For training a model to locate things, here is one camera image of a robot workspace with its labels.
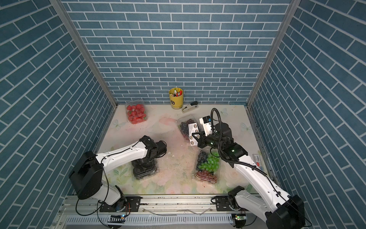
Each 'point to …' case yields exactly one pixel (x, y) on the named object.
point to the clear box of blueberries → (182, 123)
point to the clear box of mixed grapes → (207, 165)
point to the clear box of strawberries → (136, 111)
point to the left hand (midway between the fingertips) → (137, 159)
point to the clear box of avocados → (144, 168)
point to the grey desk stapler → (192, 105)
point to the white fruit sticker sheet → (193, 128)
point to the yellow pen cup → (176, 98)
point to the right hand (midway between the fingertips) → (194, 135)
